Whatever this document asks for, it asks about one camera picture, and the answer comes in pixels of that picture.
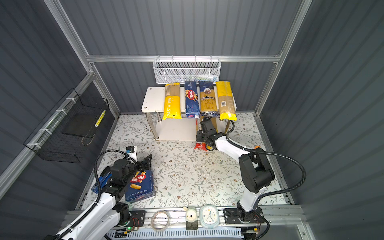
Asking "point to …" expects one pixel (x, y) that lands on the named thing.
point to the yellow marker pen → (97, 124)
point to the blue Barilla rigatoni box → (141, 185)
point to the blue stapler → (103, 180)
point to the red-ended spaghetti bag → (201, 146)
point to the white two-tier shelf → (169, 129)
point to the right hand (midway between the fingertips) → (201, 134)
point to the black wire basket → (60, 137)
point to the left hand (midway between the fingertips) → (143, 154)
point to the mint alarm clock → (209, 216)
